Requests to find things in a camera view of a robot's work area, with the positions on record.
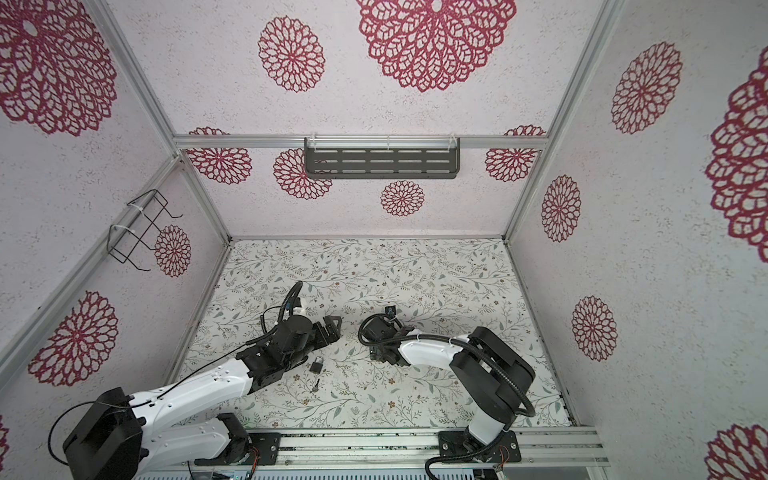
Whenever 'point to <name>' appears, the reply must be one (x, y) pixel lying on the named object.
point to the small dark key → (315, 388)
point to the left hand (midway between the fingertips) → (331, 328)
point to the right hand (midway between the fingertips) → (388, 342)
